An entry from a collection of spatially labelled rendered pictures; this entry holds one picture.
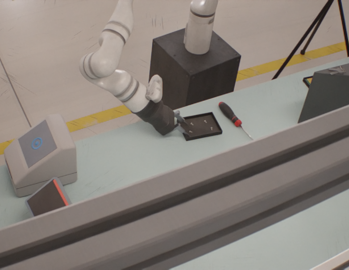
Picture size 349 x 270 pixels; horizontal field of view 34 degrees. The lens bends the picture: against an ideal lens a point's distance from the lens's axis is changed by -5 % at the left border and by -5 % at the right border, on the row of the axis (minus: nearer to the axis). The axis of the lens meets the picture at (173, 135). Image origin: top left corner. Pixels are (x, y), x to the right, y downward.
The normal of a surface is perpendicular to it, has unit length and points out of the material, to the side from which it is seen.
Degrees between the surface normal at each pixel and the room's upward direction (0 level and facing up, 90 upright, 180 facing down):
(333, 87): 90
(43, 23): 0
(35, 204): 32
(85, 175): 0
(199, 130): 0
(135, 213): 54
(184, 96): 90
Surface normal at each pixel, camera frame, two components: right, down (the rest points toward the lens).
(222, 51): 0.10, -0.68
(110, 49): 0.64, -0.39
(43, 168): 0.42, 0.69
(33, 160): -0.37, -0.47
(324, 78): 0.03, 0.73
